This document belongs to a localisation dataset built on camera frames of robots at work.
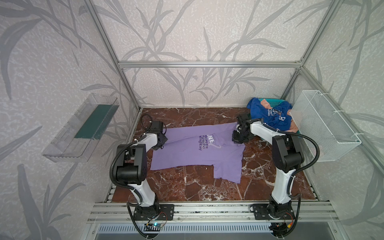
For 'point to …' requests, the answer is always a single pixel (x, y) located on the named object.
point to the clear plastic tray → (80, 136)
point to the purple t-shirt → (206, 144)
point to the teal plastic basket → (273, 102)
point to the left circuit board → (153, 227)
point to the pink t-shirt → (293, 128)
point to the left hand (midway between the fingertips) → (163, 136)
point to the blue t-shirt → (278, 117)
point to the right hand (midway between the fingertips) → (234, 137)
